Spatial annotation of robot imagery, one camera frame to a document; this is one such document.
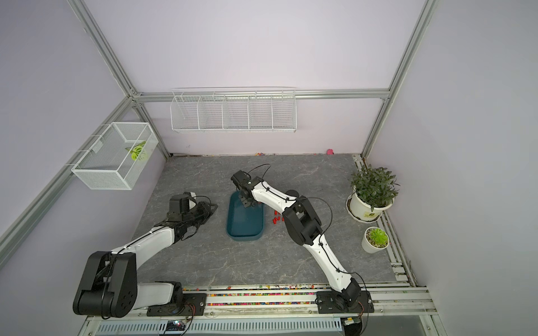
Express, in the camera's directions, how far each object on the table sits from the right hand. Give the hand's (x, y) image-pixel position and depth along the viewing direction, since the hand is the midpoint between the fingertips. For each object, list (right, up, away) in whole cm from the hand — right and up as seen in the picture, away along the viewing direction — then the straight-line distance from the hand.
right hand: (251, 196), depth 101 cm
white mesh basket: (-51, +16, -19) cm, 57 cm away
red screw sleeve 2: (+12, -10, -7) cm, 17 cm away
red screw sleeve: (+12, -2, -34) cm, 36 cm away
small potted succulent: (+50, -14, -22) cm, 56 cm away
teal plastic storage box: (-2, -12, -9) cm, 15 cm away
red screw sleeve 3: (+13, -10, -5) cm, 17 cm away
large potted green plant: (+51, +5, -20) cm, 55 cm away
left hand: (-13, -4, -12) cm, 18 cm away
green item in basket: (-43, +20, -20) cm, 51 cm away
